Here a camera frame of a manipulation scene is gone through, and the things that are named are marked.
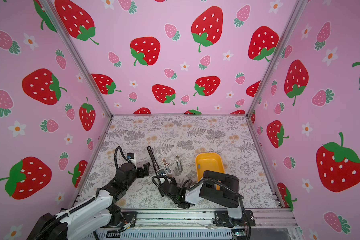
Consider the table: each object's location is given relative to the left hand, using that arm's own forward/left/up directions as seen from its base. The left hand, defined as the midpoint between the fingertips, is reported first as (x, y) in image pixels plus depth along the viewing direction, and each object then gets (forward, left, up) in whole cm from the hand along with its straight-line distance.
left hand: (142, 163), depth 87 cm
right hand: (-8, -10, -5) cm, 14 cm away
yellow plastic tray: (+5, -40, -8) cm, 41 cm away
